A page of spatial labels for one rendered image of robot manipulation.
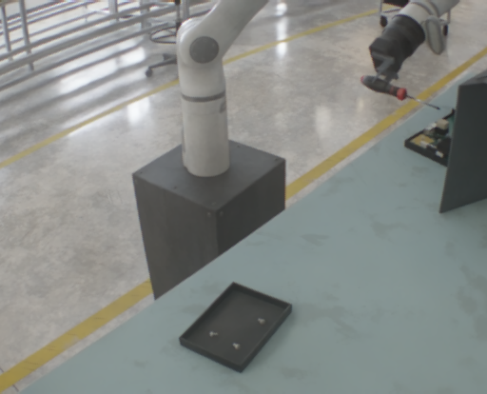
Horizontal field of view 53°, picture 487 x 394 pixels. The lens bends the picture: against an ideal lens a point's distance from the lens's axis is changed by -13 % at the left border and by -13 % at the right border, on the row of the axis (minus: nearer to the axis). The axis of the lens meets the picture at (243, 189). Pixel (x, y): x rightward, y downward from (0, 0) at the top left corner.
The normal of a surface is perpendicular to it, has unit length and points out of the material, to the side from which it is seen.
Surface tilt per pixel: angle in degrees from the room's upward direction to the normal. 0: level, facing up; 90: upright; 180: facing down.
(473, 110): 90
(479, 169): 90
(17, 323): 0
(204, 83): 17
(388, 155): 0
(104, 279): 0
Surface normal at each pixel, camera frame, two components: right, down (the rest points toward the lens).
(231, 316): -0.03, -0.84
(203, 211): -0.61, 0.45
